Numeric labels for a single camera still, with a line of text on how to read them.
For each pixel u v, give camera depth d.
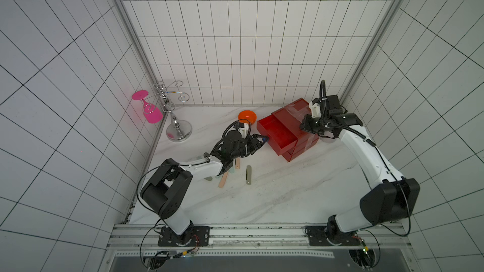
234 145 0.67
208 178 0.61
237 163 0.94
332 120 0.58
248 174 0.90
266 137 0.81
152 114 0.98
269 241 0.73
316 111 0.73
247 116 1.10
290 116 0.86
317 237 0.72
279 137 0.91
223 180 0.88
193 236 0.72
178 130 1.06
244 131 0.79
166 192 0.45
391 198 0.41
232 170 0.91
